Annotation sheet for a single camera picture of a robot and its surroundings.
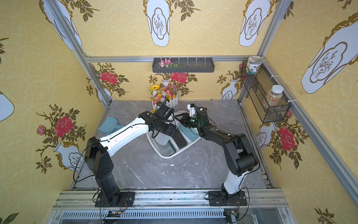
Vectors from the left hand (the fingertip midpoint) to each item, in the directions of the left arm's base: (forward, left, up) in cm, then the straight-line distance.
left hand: (165, 127), depth 86 cm
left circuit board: (-42, +27, -18) cm, 53 cm away
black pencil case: (-2, -9, -13) cm, 16 cm away
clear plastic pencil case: (-7, +2, -2) cm, 7 cm away
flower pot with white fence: (+28, +1, +1) cm, 28 cm away
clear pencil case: (-10, -1, -11) cm, 15 cm away
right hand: (+6, -9, +3) cm, 12 cm away
